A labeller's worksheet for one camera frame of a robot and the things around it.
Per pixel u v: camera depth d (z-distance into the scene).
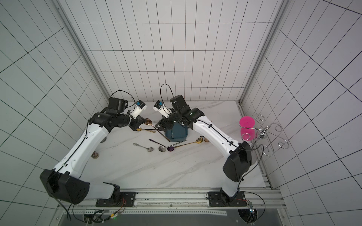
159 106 0.64
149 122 0.76
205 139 0.94
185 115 0.57
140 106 0.66
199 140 0.95
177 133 1.00
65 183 0.38
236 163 0.43
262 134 0.67
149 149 0.90
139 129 1.00
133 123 0.66
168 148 0.92
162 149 0.91
